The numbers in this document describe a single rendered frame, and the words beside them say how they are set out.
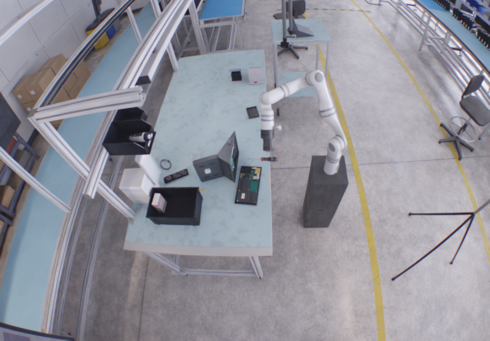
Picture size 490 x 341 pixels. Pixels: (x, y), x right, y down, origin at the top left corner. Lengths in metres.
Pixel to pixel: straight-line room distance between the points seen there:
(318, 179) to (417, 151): 1.92
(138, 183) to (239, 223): 0.63
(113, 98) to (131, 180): 0.84
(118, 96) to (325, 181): 1.40
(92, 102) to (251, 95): 1.48
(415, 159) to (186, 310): 2.97
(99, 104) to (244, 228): 1.00
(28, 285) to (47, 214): 0.62
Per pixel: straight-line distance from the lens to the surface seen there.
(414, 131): 3.65
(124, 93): 0.82
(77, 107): 0.92
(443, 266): 2.93
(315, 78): 1.47
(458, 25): 5.07
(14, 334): 0.93
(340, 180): 1.81
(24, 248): 2.48
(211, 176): 1.61
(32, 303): 2.25
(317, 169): 1.82
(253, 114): 1.94
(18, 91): 4.83
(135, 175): 1.59
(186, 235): 1.52
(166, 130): 2.03
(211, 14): 3.99
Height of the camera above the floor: 2.37
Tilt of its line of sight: 54 degrees down
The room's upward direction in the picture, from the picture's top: 11 degrees counter-clockwise
